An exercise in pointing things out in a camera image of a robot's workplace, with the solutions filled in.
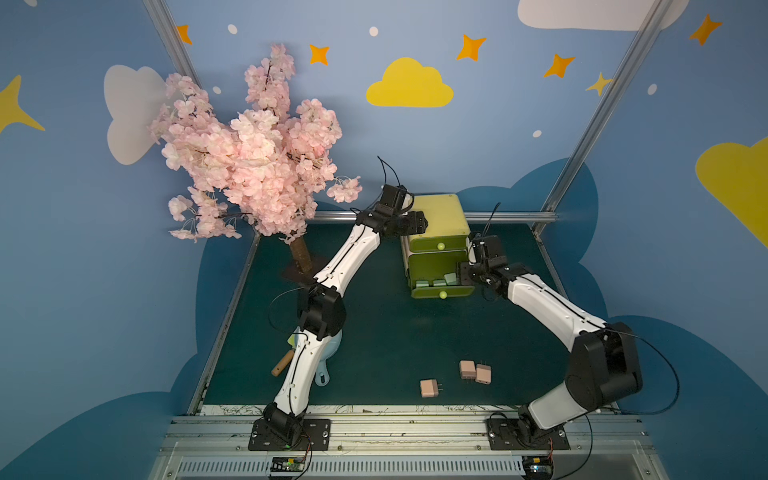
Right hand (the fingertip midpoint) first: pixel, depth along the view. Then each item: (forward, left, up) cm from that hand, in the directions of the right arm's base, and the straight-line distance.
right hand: (470, 265), depth 91 cm
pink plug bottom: (-34, +12, -12) cm, 38 cm away
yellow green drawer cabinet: (+6, +11, -5) cm, 13 cm away
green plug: (-4, +15, -5) cm, 16 cm away
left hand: (+11, +16, +8) cm, 21 cm away
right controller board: (-49, -15, -18) cm, 54 cm away
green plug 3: (-2, +5, -4) cm, 7 cm away
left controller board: (-53, +47, -15) cm, 72 cm away
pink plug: (-28, +1, -14) cm, 31 cm away
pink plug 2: (-28, -3, -13) cm, 31 cm away
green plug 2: (-3, +9, -5) cm, 11 cm away
